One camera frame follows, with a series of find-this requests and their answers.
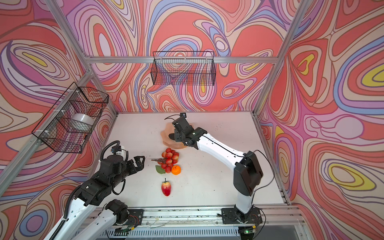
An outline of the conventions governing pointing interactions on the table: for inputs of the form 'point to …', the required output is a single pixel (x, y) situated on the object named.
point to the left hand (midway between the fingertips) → (140, 159)
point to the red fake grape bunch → (169, 158)
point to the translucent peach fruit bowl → (169, 129)
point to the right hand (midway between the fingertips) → (181, 135)
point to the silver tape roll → (83, 121)
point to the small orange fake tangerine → (176, 170)
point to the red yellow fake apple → (166, 188)
